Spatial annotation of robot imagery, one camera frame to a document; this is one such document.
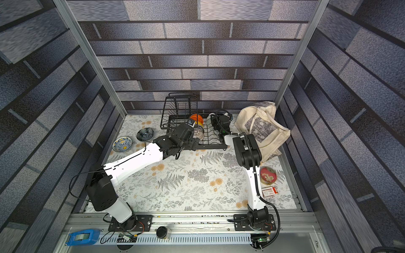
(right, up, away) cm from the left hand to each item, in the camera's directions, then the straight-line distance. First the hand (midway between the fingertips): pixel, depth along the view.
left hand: (190, 135), depth 82 cm
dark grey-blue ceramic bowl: (-34, 0, +24) cm, 41 cm away
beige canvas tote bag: (+42, +9, +15) cm, 46 cm away
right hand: (+11, +15, +24) cm, 30 cm away
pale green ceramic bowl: (+10, +9, +25) cm, 28 cm away
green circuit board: (+33, -47, -11) cm, 59 cm away
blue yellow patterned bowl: (-47, -7, +19) cm, 51 cm away
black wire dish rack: (-13, +17, +25) cm, 33 cm away
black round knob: (-11, -39, -18) cm, 45 cm away
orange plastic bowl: (+4, +10, +28) cm, 30 cm away
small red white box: (+41, -29, -1) cm, 51 cm away
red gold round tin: (+43, -22, +3) cm, 48 cm away
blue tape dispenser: (-45, -44, -15) cm, 65 cm away
